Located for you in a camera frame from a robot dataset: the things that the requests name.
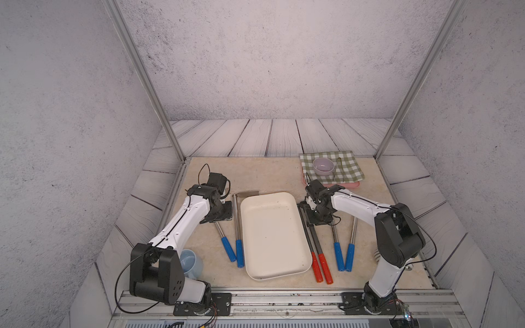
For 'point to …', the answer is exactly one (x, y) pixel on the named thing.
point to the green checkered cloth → (346, 168)
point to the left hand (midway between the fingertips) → (230, 216)
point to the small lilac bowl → (323, 167)
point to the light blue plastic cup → (192, 264)
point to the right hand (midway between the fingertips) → (313, 223)
